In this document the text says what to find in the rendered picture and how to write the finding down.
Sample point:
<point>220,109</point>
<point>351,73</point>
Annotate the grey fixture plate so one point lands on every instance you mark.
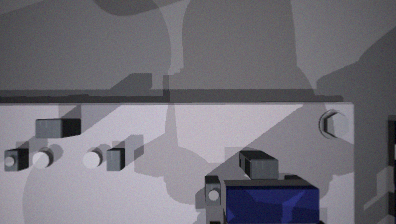
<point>169,149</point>

